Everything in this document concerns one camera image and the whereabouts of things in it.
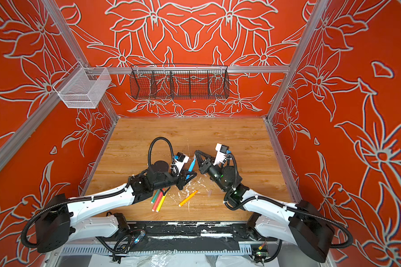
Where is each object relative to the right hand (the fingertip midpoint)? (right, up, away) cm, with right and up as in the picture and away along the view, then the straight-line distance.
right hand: (192, 153), depth 69 cm
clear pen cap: (+9, -22, +15) cm, 28 cm away
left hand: (+1, -9, +4) cm, 10 cm away
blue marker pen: (-1, -6, +2) cm, 7 cm away
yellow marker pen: (-16, -27, +13) cm, 34 cm away
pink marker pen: (-19, -27, +12) cm, 35 cm away
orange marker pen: (-2, -24, +15) cm, 28 cm away
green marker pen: (-14, -15, -8) cm, 22 cm away
